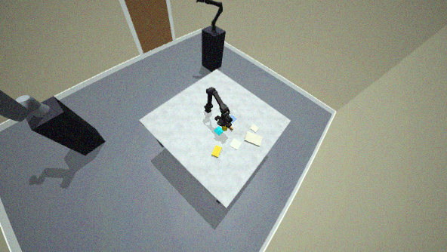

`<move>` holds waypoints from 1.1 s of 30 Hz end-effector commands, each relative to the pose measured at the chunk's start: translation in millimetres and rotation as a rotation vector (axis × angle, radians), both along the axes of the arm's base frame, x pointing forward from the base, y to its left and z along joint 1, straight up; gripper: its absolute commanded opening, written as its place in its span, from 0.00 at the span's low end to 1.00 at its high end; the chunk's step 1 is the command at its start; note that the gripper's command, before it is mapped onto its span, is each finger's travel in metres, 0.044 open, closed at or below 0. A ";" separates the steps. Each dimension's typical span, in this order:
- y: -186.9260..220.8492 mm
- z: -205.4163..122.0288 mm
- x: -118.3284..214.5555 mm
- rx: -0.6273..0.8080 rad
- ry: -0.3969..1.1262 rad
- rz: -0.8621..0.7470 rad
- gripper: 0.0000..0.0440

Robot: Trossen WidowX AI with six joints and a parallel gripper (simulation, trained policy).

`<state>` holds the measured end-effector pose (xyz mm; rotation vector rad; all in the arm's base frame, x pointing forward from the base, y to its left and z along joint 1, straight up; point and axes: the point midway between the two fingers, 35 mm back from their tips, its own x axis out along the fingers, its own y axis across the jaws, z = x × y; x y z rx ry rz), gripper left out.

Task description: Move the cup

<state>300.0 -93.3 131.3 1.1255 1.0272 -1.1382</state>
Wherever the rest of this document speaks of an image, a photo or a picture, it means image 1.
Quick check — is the cream flat square tile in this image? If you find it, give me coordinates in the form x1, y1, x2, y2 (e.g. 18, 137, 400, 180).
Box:
250, 124, 258, 133

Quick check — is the yellow flat rectangular block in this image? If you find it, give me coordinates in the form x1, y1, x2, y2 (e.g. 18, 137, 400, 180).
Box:
211, 146, 222, 158

